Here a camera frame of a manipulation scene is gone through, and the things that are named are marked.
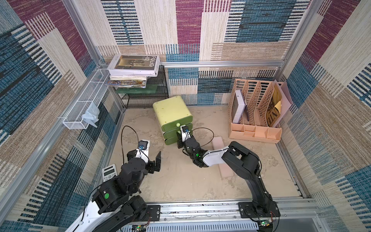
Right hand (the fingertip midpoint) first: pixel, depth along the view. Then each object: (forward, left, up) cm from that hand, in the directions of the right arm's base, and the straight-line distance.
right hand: (178, 131), depth 92 cm
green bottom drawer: (-3, +5, -5) cm, 8 cm away
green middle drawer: (-2, +3, +1) cm, 4 cm away
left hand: (-21, +11, +14) cm, 28 cm away
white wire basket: (+11, +48, +22) cm, 54 cm away
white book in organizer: (+14, -41, +5) cm, 44 cm away
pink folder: (+7, -61, +18) cm, 64 cm away
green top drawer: (0, 0, +8) cm, 8 cm away
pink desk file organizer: (+18, -49, -3) cm, 52 cm away
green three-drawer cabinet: (+6, +4, +10) cm, 12 cm away
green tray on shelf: (+27, +20, +13) cm, 36 cm away
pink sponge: (-3, -25, -9) cm, 27 cm away
